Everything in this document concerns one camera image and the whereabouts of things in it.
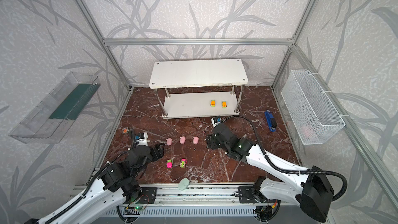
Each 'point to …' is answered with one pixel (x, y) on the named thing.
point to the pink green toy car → (169, 163)
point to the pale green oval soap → (183, 183)
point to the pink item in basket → (307, 131)
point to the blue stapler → (272, 121)
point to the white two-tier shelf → (198, 88)
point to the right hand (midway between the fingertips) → (211, 131)
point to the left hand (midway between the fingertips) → (163, 142)
